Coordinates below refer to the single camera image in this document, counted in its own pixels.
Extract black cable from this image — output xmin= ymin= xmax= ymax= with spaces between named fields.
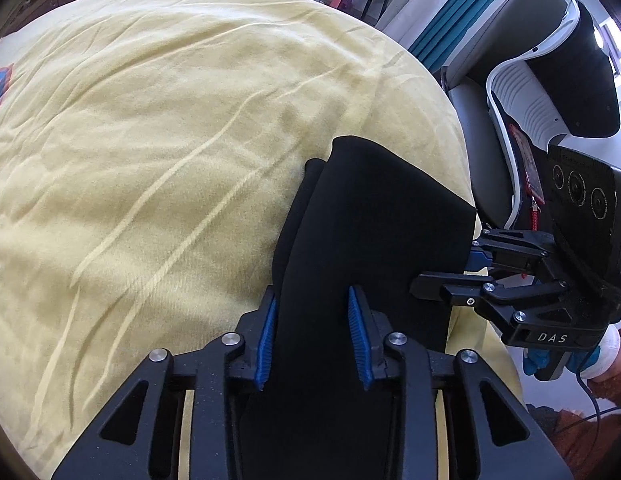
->
xmin=577 ymin=350 xmax=621 ymax=418

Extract teal curtain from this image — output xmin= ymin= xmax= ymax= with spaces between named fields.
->
xmin=407 ymin=0 xmax=497 ymax=70

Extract person's right forearm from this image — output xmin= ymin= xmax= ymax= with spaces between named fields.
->
xmin=588 ymin=360 xmax=621 ymax=403

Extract person's right hand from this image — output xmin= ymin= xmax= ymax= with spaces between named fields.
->
xmin=578 ymin=327 xmax=621 ymax=378

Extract person's brown fleece clothing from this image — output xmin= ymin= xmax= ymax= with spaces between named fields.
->
xmin=528 ymin=402 xmax=621 ymax=480

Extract black pants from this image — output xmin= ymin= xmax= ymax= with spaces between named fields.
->
xmin=238 ymin=135 xmax=479 ymax=480

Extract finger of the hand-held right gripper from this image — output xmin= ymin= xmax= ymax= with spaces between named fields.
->
xmin=409 ymin=271 xmax=572 ymax=324
xmin=468 ymin=229 xmax=555 ymax=277

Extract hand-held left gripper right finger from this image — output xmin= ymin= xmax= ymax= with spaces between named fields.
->
xmin=347 ymin=285 xmax=575 ymax=480

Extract yellow printed blanket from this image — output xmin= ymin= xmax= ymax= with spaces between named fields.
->
xmin=0 ymin=0 xmax=524 ymax=480

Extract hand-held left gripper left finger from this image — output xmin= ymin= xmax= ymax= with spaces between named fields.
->
xmin=50 ymin=284 xmax=278 ymax=480

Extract red pouch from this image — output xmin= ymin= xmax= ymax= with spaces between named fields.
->
xmin=507 ymin=122 xmax=547 ymax=232

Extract white and black office chair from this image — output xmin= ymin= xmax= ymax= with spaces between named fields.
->
xmin=441 ymin=0 xmax=621 ymax=233

